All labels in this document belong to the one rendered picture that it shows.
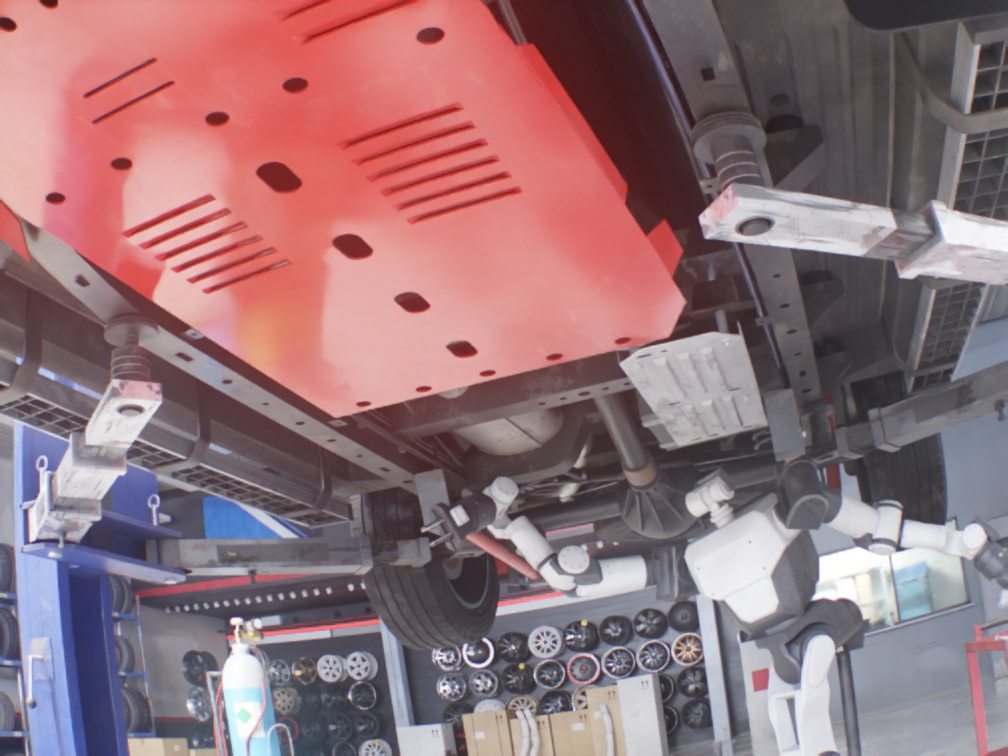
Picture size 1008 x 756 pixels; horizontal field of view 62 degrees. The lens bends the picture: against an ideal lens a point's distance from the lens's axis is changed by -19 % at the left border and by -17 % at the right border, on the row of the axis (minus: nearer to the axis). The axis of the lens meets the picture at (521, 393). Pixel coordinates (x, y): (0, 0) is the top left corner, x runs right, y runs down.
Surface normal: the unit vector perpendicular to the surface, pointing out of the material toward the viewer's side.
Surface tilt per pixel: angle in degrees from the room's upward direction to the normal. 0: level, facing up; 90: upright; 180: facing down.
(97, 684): 90
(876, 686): 90
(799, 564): 91
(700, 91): 171
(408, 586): 123
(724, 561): 113
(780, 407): 102
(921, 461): 117
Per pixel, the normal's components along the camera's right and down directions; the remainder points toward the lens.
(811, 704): 0.49, 0.07
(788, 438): -0.27, -0.07
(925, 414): -0.65, -0.15
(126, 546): 0.94, -0.22
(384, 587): -0.23, 0.26
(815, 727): 0.39, -0.34
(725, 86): 0.09, 0.89
